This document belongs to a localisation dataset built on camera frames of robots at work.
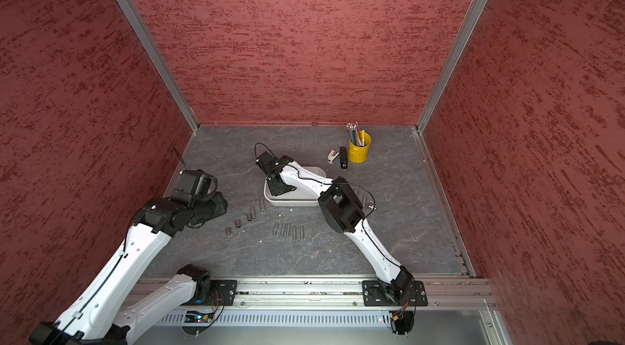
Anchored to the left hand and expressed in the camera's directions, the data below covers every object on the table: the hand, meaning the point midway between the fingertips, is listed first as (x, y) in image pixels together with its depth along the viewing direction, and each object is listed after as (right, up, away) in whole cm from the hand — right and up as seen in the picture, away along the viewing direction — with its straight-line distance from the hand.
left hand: (221, 211), depth 75 cm
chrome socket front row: (+15, -10, +13) cm, 22 cm away
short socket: (0, -8, +14) cm, 17 cm away
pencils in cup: (+47, +25, +26) cm, 59 cm away
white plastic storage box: (+21, 0, +20) cm, 29 cm away
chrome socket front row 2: (+24, -11, +13) cm, 29 cm away
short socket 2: (-3, -11, +12) cm, 16 cm away
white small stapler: (+36, +16, +32) cm, 51 cm away
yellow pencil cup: (+48, +17, +26) cm, 58 cm away
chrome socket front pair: (+19, -10, +13) cm, 25 cm away
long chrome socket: (+8, -3, +18) cm, 20 cm away
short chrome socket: (+4, -6, +15) cm, 17 cm away
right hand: (+16, +2, +23) cm, 28 cm away
